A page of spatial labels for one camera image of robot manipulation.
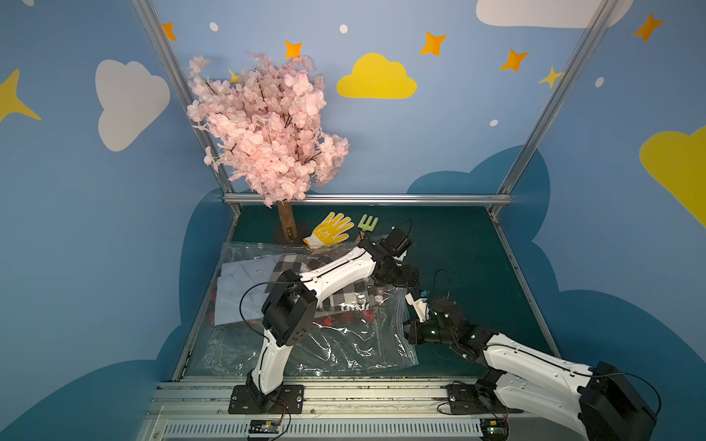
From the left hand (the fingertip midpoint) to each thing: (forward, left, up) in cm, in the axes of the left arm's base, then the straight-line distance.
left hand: (408, 280), depth 85 cm
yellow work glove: (+30, +28, -13) cm, 43 cm away
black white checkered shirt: (-3, +15, -4) cm, 15 cm away
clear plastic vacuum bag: (-12, +14, -8) cm, 21 cm away
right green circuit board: (-37, -22, -14) cm, 45 cm away
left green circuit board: (-38, +40, -13) cm, 57 cm away
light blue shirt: (-1, +55, -7) cm, 56 cm away
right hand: (-13, +3, -5) cm, 14 cm away
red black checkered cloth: (-10, +20, -8) cm, 24 cm away
